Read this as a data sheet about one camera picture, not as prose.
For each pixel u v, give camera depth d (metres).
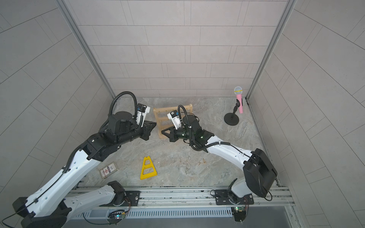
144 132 0.56
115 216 0.66
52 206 0.37
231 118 1.02
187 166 0.83
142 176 0.78
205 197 0.73
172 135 0.64
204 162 0.84
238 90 0.85
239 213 0.68
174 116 0.66
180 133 0.65
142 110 0.54
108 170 0.79
